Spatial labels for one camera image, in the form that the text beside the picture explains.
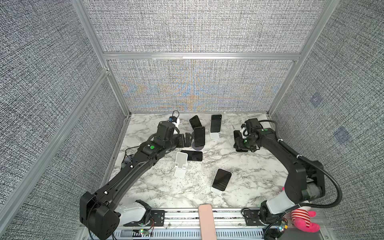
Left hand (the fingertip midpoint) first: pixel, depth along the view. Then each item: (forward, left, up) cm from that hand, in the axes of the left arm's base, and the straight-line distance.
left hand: (187, 135), depth 76 cm
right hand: (+2, -31, -14) cm, 34 cm away
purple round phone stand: (+6, -7, -22) cm, 24 cm away
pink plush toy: (-36, -51, -18) cm, 65 cm away
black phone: (+4, -4, -27) cm, 28 cm away
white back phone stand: (+15, -19, -22) cm, 33 cm away
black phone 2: (+21, -20, -17) cm, 34 cm away
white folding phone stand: (-6, +4, -17) cm, 18 cm away
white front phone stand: (-21, -15, -23) cm, 34 cm away
